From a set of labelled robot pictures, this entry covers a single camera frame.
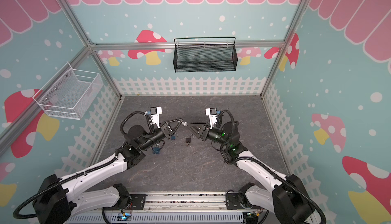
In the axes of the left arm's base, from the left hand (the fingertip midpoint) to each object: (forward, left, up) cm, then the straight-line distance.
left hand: (183, 123), depth 67 cm
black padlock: (+8, 0, -31) cm, 32 cm away
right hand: (0, -2, -1) cm, 3 cm away
